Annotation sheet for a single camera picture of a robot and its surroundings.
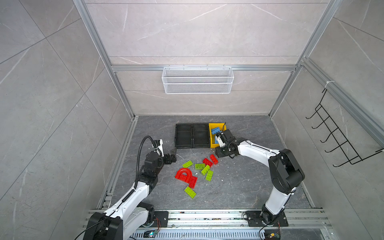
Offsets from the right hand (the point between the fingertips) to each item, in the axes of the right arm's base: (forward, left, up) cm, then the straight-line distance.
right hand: (218, 150), depth 95 cm
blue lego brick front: (+1, +2, +10) cm, 10 cm away
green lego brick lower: (-15, +7, -3) cm, 17 cm away
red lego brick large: (-6, +8, -3) cm, 11 cm away
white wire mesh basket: (+41, +12, +26) cm, 50 cm away
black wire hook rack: (-16, -49, +29) cm, 59 cm away
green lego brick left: (-7, +20, -3) cm, 22 cm away
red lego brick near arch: (-19, +17, -3) cm, 26 cm away
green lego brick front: (-25, +19, -2) cm, 31 cm away
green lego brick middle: (-10, +13, -2) cm, 16 cm away
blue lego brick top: (+14, 0, +4) cm, 14 cm away
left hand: (-3, +31, +12) cm, 33 cm away
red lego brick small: (-5, +3, -2) cm, 6 cm away
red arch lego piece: (-15, +22, -2) cm, 26 cm away
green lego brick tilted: (-12, +10, -1) cm, 15 cm away
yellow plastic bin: (+18, -5, +3) cm, 19 cm away
